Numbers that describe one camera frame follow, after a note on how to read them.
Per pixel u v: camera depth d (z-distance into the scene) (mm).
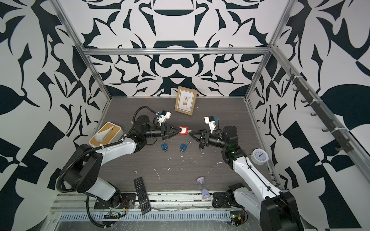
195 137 673
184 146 939
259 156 873
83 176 438
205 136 648
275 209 396
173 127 739
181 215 713
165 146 934
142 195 745
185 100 1065
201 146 937
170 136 729
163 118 753
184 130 742
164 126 700
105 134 915
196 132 684
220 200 742
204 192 756
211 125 700
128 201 738
